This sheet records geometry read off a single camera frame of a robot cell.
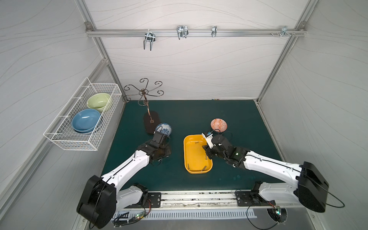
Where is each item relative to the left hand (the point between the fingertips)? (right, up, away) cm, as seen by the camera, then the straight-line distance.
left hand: (169, 151), depth 85 cm
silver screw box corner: (+20, -10, 0) cm, 23 cm away
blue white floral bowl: (-6, +12, +17) cm, 21 cm away
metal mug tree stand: (-16, +19, +17) cm, 30 cm away
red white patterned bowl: (+34, +14, +19) cm, 41 cm away
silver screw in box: (+11, -10, +1) cm, 15 cm away
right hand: (+21, +5, -3) cm, 22 cm away
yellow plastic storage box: (+16, -7, +3) cm, 18 cm away
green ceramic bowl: (-36, +29, -11) cm, 48 cm away
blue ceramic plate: (-36, +19, -20) cm, 46 cm away
